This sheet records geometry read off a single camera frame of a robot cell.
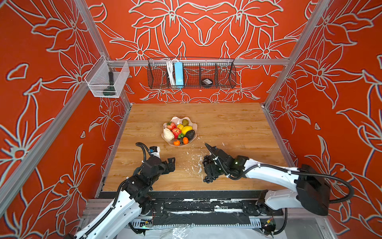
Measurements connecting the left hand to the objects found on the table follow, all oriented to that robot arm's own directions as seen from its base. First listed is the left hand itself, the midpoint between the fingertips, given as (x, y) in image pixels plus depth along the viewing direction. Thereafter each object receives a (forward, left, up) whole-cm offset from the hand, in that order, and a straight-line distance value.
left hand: (168, 159), depth 79 cm
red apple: (+21, -1, -3) cm, 22 cm away
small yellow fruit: (+27, -3, -5) cm, 28 cm away
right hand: (-1, -23, -6) cm, 24 cm away
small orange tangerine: (+14, -8, -2) cm, 16 cm away
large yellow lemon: (+25, -7, -5) cm, 27 cm away
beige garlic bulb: (+16, +3, -1) cm, 16 cm away
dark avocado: (+18, -11, -2) cm, 21 cm away
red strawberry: (+25, +3, -3) cm, 25 cm away
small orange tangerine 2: (+12, -3, -3) cm, 13 cm away
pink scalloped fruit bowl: (+32, -1, -5) cm, 32 cm away
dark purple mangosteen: (+17, -5, -3) cm, 18 cm away
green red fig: (+29, -6, -3) cm, 30 cm away
